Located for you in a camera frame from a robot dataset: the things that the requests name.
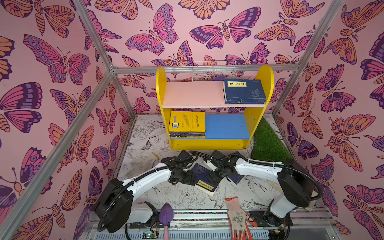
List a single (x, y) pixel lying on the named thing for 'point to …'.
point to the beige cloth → (311, 204)
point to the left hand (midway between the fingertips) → (190, 179)
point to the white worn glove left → (140, 165)
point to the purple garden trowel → (166, 215)
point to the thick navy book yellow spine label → (202, 182)
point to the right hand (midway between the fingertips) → (212, 174)
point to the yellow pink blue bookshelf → (228, 126)
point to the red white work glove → (239, 220)
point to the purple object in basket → (218, 78)
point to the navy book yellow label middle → (234, 177)
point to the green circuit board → (149, 235)
